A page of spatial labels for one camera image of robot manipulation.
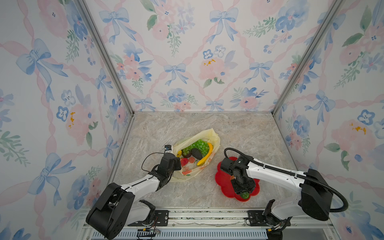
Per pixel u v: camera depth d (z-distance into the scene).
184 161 0.90
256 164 0.54
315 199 0.41
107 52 0.86
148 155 0.75
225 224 0.73
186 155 0.92
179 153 0.93
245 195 0.73
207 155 0.93
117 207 0.42
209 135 0.97
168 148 0.78
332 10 0.70
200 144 0.96
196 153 0.93
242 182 0.65
